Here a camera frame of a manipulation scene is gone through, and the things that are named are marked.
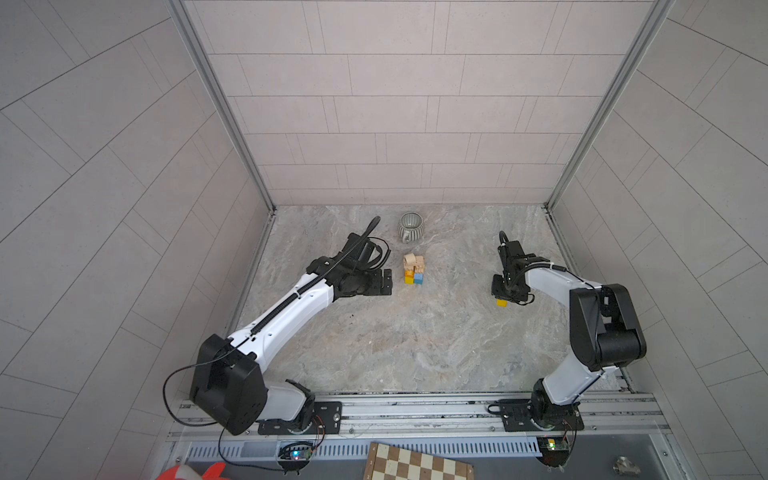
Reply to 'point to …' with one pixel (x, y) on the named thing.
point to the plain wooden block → (418, 268)
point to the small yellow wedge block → (502, 303)
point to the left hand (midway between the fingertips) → (387, 281)
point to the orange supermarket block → (409, 277)
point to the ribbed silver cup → (411, 227)
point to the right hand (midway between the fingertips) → (497, 292)
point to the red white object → (184, 472)
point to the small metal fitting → (624, 466)
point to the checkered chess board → (391, 463)
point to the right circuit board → (554, 450)
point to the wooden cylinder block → (409, 258)
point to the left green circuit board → (295, 456)
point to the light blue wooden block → (418, 278)
